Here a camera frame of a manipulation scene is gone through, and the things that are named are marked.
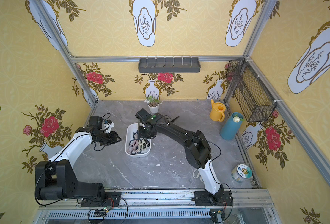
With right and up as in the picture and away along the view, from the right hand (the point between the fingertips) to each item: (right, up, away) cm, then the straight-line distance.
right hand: (138, 138), depth 86 cm
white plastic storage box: (-8, +5, +13) cm, 16 cm away
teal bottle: (+59, +7, +2) cm, 59 cm away
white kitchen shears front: (+35, -21, -4) cm, 41 cm away
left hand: (-14, -1, +1) cm, 14 cm away
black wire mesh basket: (+64, +22, -12) cm, 69 cm away
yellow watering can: (+53, +16, +15) cm, 58 cm away
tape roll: (+57, -16, -11) cm, 60 cm away
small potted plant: (+7, +23, +24) cm, 34 cm away
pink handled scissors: (-3, -7, +4) cm, 9 cm away
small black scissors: (-2, +1, -1) cm, 3 cm away
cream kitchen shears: (+2, -6, +6) cm, 9 cm away
